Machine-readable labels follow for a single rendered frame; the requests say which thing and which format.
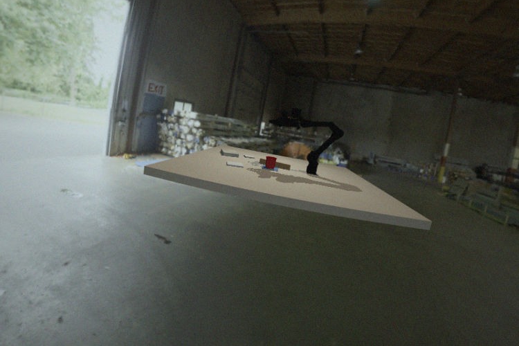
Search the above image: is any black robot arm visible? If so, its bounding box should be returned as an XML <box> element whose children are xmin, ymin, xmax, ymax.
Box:
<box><xmin>281</xmin><ymin>108</ymin><xmax>344</xmax><ymax>175</ymax></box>

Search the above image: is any long tan wooden rail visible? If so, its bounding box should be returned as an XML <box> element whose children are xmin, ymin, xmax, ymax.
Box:
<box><xmin>259</xmin><ymin>158</ymin><xmax>291</xmax><ymax>170</ymax></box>

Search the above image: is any dark red cup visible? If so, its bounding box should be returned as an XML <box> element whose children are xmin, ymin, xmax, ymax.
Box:
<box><xmin>265</xmin><ymin>156</ymin><xmax>277</xmax><ymax>169</ymax></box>

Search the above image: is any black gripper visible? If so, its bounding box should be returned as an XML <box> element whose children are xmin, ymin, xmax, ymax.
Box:
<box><xmin>269</xmin><ymin>116</ymin><xmax>291</xmax><ymax>127</ymax></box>

